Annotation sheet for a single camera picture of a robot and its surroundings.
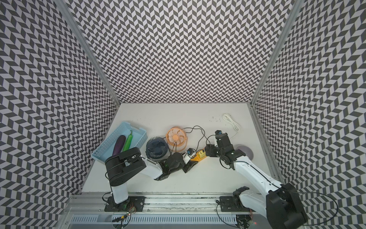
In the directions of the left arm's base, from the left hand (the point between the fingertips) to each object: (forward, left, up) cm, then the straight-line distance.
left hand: (193, 159), depth 89 cm
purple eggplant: (+8, +48, +4) cm, 49 cm away
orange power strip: (0, -2, +2) cm, 3 cm away
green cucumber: (+11, +43, +3) cm, 45 cm away
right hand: (+2, -10, +7) cm, 12 cm away
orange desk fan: (+11, +10, +8) cm, 17 cm away
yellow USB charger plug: (+1, -5, +7) cm, 9 cm away
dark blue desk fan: (+3, +22, +10) cm, 24 cm away
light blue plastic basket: (+5, +56, +4) cm, 56 cm away
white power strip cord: (+24, -32, +2) cm, 40 cm away
